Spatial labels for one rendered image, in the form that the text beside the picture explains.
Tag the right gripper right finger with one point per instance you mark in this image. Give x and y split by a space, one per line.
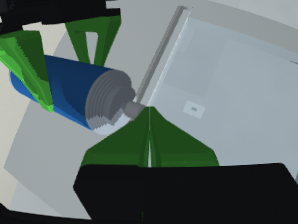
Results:
176 148

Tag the blue and grey spray bottle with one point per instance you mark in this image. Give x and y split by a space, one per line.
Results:
99 98

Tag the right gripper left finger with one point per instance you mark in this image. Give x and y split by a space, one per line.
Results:
125 146

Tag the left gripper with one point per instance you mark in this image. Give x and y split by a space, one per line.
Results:
25 46

